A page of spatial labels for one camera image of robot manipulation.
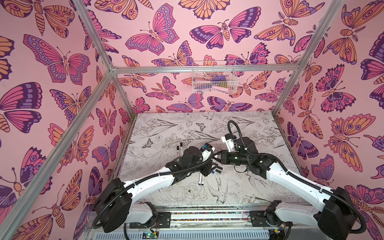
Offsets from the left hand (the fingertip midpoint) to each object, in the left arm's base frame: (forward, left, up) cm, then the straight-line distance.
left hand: (217, 163), depth 76 cm
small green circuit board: (-29, +33, -19) cm, 48 cm away
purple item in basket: (+50, -5, +17) cm, 53 cm away
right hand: (+3, +3, +4) cm, 5 cm away
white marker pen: (-3, +9, -15) cm, 18 cm away
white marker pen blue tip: (-3, +7, -16) cm, 17 cm away
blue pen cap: (+2, +1, -17) cm, 17 cm away
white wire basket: (+52, -1, +17) cm, 54 cm away
